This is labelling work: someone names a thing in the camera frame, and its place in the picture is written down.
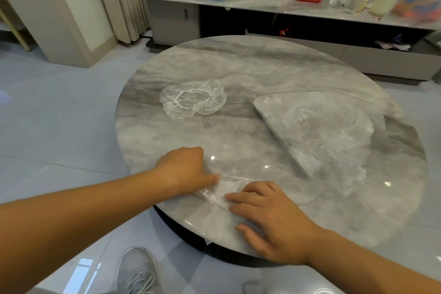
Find person's right hand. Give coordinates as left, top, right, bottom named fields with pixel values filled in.
left=225, top=181, right=325, bottom=266

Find person's left hand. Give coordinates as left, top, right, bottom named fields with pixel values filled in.
left=153, top=147, right=221, bottom=198

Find clear plastic cap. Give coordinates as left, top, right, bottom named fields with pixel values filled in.
left=200, top=175, right=257, bottom=209

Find pile of clear plastic caps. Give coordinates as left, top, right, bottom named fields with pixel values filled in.
left=160, top=79, right=228, bottom=119

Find clear bag of caps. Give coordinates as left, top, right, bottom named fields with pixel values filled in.
left=255, top=92, right=387, bottom=191

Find clear plastic bag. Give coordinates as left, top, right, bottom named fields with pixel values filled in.
left=249, top=90, right=427, bottom=195

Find person's right forearm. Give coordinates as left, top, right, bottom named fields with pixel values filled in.
left=306, top=228, right=441, bottom=294

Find person's left forearm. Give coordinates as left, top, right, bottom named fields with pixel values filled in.
left=0, top=170, right=170, bottom=294

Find black table base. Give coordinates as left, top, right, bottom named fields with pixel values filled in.
left=155, top=206, right=283, bottom=267

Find grey sneaker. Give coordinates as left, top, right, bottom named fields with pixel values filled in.
left=243, top=279, right=268, bottom=294
left=116, top=246, right=163, bottom=294

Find long grey low cabinet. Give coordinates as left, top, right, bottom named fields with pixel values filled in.
left=138, top=0, right=441, bottom=83

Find light wooden chair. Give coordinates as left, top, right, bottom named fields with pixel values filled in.
left=0, top=0, right=34, bottom=51

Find clear container colourful contents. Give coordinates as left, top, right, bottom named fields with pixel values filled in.
left=394, top=0, right=441, bottom=23

